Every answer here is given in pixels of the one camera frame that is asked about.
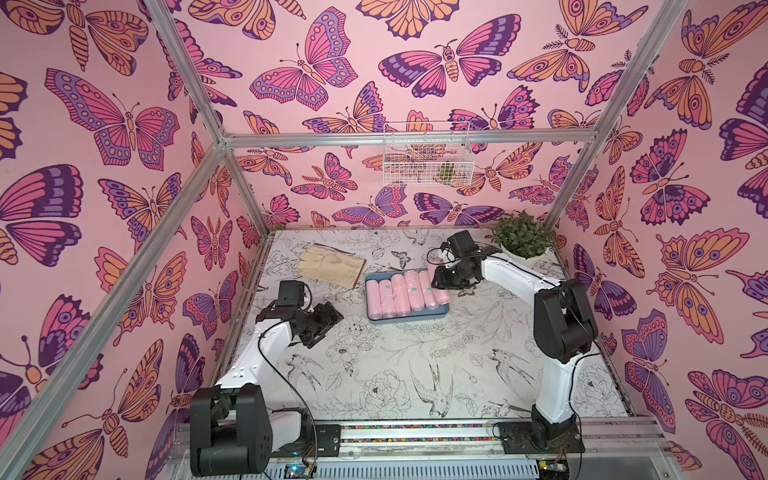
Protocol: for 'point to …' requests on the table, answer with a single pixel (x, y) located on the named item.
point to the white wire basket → (428, 165)
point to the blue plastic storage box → (414, 315)
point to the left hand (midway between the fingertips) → (337, 320)
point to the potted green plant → (521, 235)
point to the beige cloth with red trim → (329, 265)
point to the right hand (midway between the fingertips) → (430, 285)
